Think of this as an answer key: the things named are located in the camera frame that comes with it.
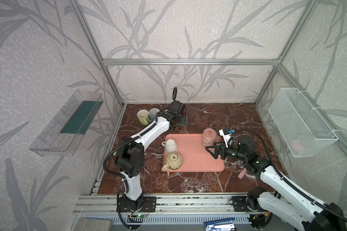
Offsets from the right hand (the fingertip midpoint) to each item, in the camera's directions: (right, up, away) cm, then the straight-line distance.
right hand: (209, 145), depth 76 cm
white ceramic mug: (-22, -2, +9) cm, 24 cm away
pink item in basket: (+45, +1, -2) cm, 45 cm away
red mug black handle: (-12, +21, +43) cm, 49 cm away
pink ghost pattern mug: (+2, +3, +11) cm, 12 cm away
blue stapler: (+6, -37, -7) cm, 38 cm away
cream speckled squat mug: (-19, -10, +5) cm, 22 cm away
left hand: (-15, +13, +15) cm, 25 cm away
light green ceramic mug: (-42, +15, +23) cm, 50 cm away
